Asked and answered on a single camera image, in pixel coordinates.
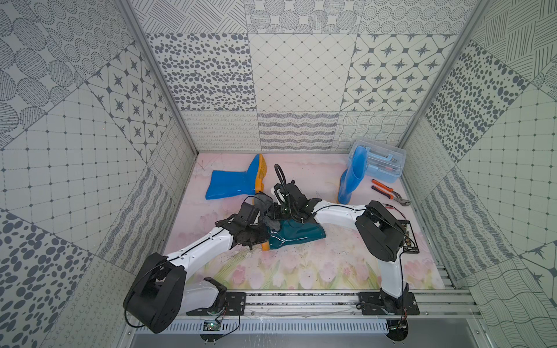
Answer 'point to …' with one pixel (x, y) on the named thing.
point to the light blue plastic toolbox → (384, 163)
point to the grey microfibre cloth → (264, 202)
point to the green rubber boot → (291, 231)
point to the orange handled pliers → (392, 195)
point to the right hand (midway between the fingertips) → (266, 216)
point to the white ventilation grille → (275, 327)
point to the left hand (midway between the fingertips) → (273, 239)
